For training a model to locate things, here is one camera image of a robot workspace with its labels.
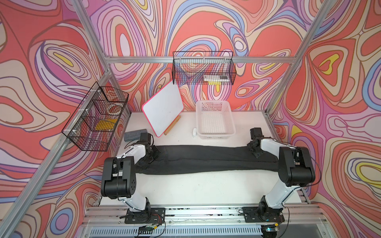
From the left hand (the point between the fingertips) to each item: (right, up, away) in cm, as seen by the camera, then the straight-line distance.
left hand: (158, 155), depth 94 cm
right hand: (+63, +2, +3) cm, 63 cm away
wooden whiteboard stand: (+8, +20, +12) cm, 24 cm away
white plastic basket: (+39, +24, +21) cm, 51 cm away
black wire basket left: (-29, +19, -21) cm, 41 cm away
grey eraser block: (-19, +12, +7) cm, 24 cm away
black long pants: (+19, -3, -1) cm, 19 cm away
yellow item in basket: (-20, +20, -23) cm, 36 cm away
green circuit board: (-1, -31, -24) cm, 39 cm away
